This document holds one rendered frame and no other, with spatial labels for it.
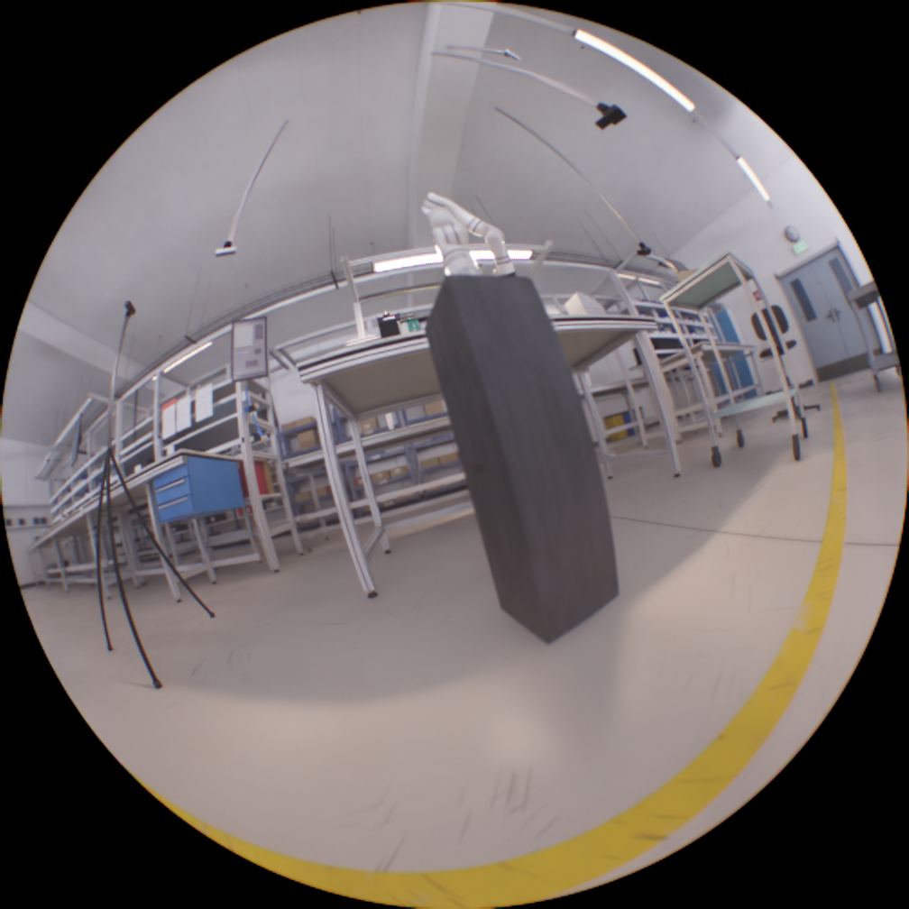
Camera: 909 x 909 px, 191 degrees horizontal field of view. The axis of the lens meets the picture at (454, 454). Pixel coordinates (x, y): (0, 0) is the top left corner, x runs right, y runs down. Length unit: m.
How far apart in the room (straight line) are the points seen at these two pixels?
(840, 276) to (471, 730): 7.16
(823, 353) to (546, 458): 6.56
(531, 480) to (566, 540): 0.16
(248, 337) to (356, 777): 2.38
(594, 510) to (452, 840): 0.66
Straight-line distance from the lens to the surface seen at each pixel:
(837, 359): 6.80
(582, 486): 0.61
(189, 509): 1.88
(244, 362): 2.28
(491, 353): 0.56
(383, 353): 1.10
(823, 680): 0.60
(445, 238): 0.92
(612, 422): 6.76
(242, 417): 2.39
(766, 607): 0.70
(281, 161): 3.62
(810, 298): 6.88
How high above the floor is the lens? 0.44
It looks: 3 degrees up
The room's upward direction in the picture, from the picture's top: 15 degrees counter-clockwise
